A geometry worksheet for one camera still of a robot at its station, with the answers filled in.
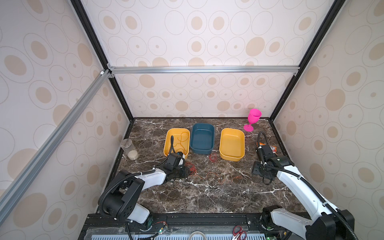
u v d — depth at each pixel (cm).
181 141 106
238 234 70
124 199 44
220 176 90
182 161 75
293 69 92
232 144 101
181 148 101
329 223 38
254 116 102
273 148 100
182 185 86
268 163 58
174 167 73
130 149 87
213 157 98
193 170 90
